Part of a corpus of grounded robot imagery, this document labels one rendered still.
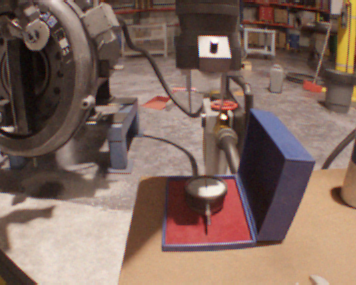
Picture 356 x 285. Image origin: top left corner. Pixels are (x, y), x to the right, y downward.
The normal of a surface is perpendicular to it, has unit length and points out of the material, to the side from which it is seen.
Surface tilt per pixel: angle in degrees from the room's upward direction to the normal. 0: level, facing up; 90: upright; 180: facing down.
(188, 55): 90
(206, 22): 99
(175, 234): 0
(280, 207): 90
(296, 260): 0
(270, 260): 0
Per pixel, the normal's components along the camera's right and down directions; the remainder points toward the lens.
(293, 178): -0.01, 0.40
